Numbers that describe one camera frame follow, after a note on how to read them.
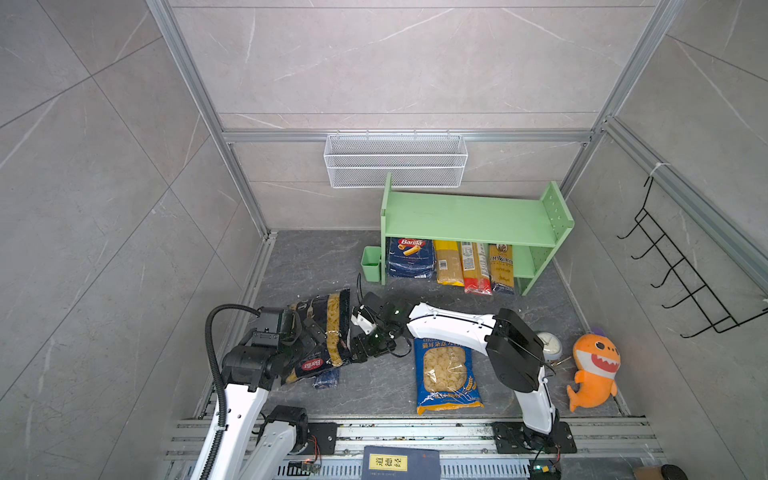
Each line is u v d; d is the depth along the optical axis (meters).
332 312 0.88
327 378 0.80
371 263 1.06
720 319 0.58
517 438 0.73
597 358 0.79
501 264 0.90
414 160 1.01
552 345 0.86
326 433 0.73
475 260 0.92
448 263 0.90
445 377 0.81
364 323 0.70
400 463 0.69
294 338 0.57
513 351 0.47
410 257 0.88
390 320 0.66
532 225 0.95
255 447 0.55
